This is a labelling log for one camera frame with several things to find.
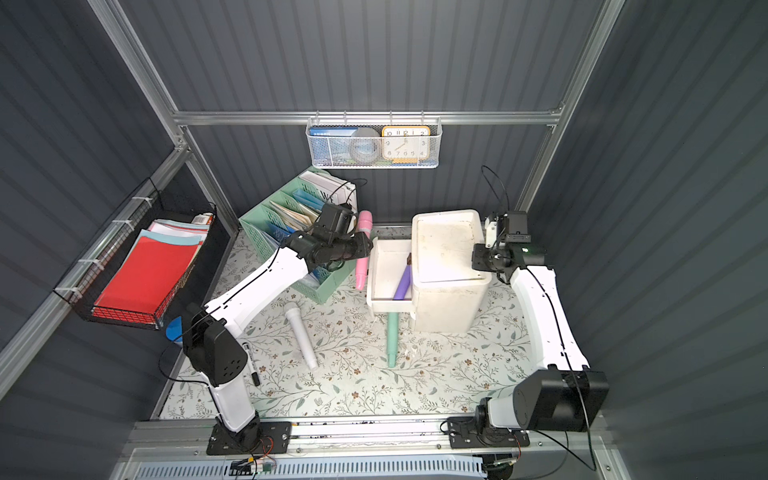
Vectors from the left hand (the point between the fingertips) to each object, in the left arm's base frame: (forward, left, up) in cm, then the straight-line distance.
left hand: (367, 242), depth 82 cm
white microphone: (-13, +22, -23) cm, 34 cm away
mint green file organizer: (+12, +25, +1) cm, 28 cm away
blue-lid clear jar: (-24, +46, -5) cm, 52 cm away
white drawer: (+7, -6, -17) cm, 19 cm away
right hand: (-5, -34, 0) cm, 34 cm away
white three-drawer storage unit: (-16, -21, -2) cm, 26 cm away
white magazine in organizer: (+22, +11, +1) cm, 25 cm away
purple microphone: (-4, -11, -13) cm, 18 cm away
